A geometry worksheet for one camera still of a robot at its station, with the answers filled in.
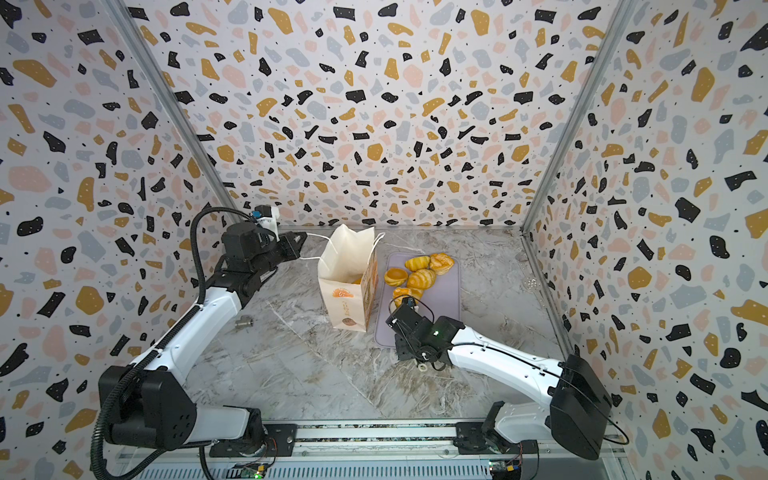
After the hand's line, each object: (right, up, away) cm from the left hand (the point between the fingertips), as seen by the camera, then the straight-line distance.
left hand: (305, 228), depth 78 cm
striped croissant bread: (+32, -15, +19) cm, 40 cm away
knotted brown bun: (+39, -10, +28) cm, 49 cm away
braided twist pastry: (+31, -20, +21) cm, 42 cm away
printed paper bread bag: (+7, -15, +26) cm, 30 cm away
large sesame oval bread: (+14, -14, -5) cm, 20 cm away
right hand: (+25, -30, +1) cm, 39 cm away
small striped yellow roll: (+31, -10, +25) cm, 41 cm away
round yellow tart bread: (+23, -14, +24) cm, 36 cm away
